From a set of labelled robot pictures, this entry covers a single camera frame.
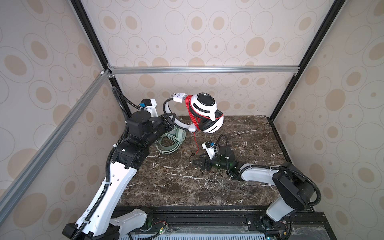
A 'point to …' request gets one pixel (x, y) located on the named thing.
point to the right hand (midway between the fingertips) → (197, 158)
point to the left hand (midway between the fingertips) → (179, 112)
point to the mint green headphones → (177, 134)
